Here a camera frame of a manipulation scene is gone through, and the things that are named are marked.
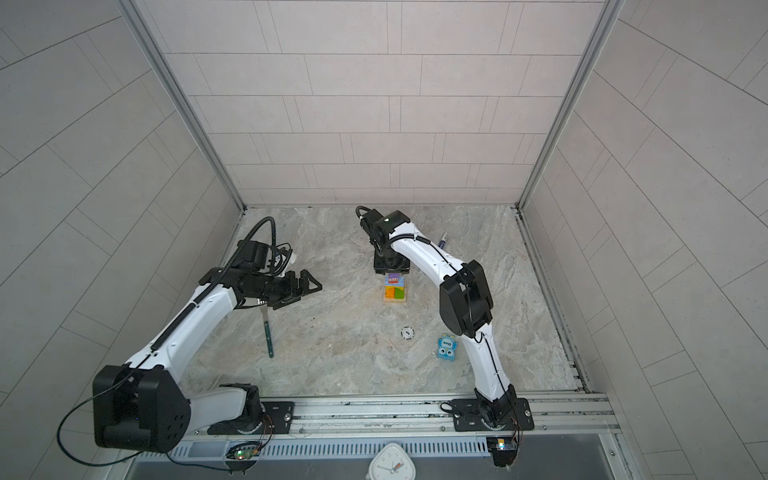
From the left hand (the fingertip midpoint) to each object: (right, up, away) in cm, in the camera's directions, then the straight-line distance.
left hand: (318, 286), depth 79 cm
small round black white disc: (+24, -14, +5) cm, 29 cm away
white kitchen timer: (+20, -35, -15) cm, 44 cm away
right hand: (+18, +2, +10) cm, 21 cm away
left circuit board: (-12, -34, -15) cm, 39 cm away
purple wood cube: (+20, +1, +7) cm, 21 cm away
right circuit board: (+46, -35, -11) cm, 59 cm away
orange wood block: (+19, -4, +11) cm, 23 cm away
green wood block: (+22, -4, +12) cm, 25 cm away
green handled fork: (-19, -9, +10) cm, 23 cm away
